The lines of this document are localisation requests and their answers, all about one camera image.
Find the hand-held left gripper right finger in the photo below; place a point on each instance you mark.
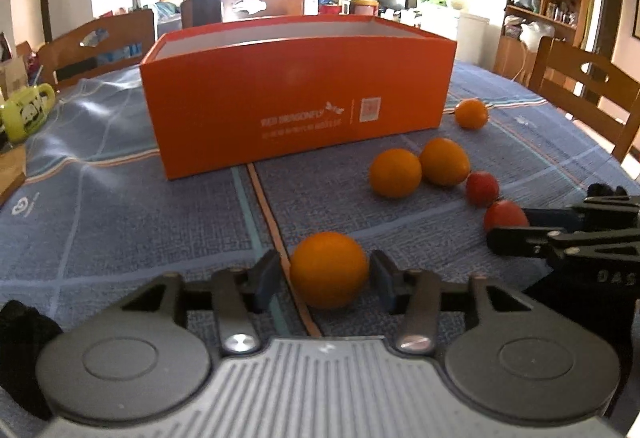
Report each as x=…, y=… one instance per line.
x=381, y=283

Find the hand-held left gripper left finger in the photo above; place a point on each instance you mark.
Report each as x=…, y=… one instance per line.
x=263, y=280

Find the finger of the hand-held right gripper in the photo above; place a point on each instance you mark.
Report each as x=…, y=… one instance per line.
x=555, y=215
x=520, y=240

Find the red tomato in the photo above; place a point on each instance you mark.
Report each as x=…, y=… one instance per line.
x=505, y=214
x=482, y=189

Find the large orange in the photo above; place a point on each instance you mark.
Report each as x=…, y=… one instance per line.
x=327, y=270

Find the orange cardboard box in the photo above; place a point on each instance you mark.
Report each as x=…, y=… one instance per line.
x=280, y=103

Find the small orange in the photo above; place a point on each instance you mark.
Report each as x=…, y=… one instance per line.
x=471, y=114

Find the wooden chair with slatted back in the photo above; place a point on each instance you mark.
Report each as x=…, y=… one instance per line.
x=575, y=83

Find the blue patterned tablecloth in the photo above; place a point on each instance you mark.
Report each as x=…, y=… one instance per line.
x=125, y=218

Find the white plastic bag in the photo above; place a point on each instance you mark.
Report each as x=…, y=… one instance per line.
x=537, y=34

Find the dark cloth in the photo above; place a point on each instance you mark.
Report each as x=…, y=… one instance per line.
x=22, y=348

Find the wooden board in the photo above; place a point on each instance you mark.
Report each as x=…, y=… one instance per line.
x=10, y=173

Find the pink cylindrical can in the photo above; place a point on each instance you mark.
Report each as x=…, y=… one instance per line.
x=364, y=8

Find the wooden chair with oval cutout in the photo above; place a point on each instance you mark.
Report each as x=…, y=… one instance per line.
x=125, y=33
x=285, y=3

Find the red plastic basket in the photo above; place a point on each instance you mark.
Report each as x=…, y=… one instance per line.
x=330, y=9

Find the green mug with black print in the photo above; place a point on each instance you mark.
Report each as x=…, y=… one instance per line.
x=25, y=113

